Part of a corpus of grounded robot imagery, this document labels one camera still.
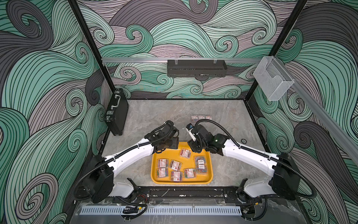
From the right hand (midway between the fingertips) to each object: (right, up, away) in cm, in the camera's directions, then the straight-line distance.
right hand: (190, 142), depth 81 cm
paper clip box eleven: (+6, +12, +25) cm, 29 cm away
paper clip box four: (-17, -13, +1) cm, 21 cm away
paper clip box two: (-2, -9, +5) cm, 10 cm away
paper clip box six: (-17, -17, -2) cm, 24 cm away
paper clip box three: (+11, +13, +26) cm, 31 cm away
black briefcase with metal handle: (-46, +17, +6) cm, 50 cm away
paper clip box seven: (-8, -19, -3) cm, 21 cm away
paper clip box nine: (+6, -12, +4) cm, 14 cm away
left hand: (-9, +1, +1) cm, 9 cm away
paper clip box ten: (+6, -16, -1) cm, 17 cm away
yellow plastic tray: (-5, -15, +2) cm, 16 cm away
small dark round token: (+39, -3, +14) cm, 41 cm away
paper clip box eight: (-1, -18, -2) cm, 18 cm away
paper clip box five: (-9, -14, 0) cm, 17 cm away
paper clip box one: (+17, +14, +26) cm, 34 cm away
